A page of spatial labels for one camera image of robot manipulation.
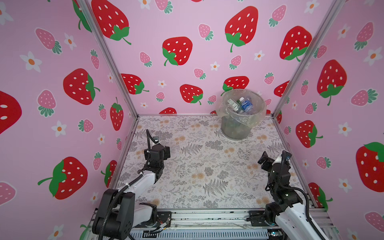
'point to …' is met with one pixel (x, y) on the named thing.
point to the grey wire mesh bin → (233, 130)
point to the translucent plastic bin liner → (223, 108)
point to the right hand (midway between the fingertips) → (271, 156)
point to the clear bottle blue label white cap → (247, 105)
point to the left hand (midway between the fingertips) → (158, 147)
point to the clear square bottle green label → (235, 105)
